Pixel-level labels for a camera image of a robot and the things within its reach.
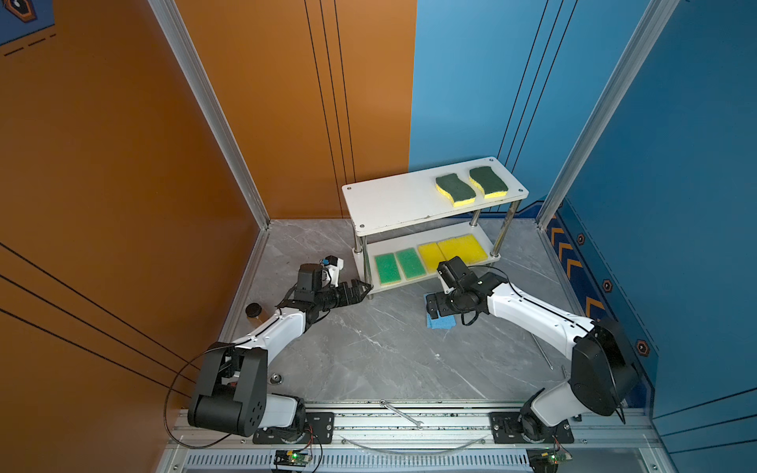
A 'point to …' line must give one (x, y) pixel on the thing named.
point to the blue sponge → (442, 322)
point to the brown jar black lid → (255, 314)
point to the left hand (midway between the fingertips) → (361, 287)
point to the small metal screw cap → (276, 378)
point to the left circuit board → (297, 458)
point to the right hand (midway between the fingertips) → (439, 305)
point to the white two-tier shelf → (408, 224)
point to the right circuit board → (543, 459)
